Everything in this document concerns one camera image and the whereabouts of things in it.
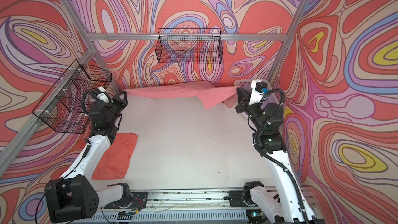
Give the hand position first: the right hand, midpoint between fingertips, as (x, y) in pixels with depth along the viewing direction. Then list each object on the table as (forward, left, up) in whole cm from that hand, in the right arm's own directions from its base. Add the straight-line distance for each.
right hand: (238, 94), depth 65 cm
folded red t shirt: (-15, +63, -33) cm, 73 cm away
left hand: (+10, +52, -7) cm, 53 cm away
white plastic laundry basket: (+40, -20, -31) cm, 55 cm away
